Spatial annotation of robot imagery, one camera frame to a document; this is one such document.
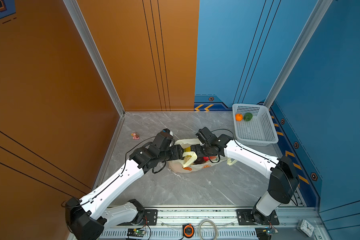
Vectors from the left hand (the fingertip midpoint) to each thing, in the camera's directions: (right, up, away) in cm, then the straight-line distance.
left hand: (180, 149), depth 74 cm
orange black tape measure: (+4, -36, -7) cm, 37 cm away
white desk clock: (+59, -36, -5) cm, 69 cm away
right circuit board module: (+40, -39, -4) cm, 56 cm away
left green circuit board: (-21, -39, -4) cm, 45 cm away
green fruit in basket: (+50, +19, +37) cm, 65 cm away
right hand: (+8, -3, +9) cm, 13 cm away
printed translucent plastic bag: (+5, -5, -7) cm, 10 cm away
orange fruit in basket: (+43, +19, +38) cm, 60 cm away
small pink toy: (-32, +5, +28) cm, 43 cm away
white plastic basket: (+54, +13, +38) cm, 67 cm away
